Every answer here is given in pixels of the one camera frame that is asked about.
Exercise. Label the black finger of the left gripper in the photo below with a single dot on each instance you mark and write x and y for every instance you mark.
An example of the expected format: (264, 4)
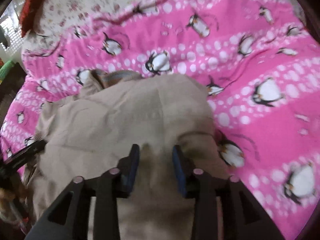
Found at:
(25, 155)

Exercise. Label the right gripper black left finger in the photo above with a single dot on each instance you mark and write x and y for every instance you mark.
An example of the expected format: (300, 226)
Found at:
(68, 215)

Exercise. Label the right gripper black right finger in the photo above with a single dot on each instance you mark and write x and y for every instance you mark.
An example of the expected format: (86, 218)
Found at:
(223, 209)

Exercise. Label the beige garment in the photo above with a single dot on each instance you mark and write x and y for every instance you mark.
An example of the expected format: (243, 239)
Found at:
(88, 133)

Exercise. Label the red pillow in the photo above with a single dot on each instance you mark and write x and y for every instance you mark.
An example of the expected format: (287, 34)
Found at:
(27, 15)

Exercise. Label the pink penguin blanket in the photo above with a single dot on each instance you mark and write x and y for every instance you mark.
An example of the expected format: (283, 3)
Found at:
(258, 63)

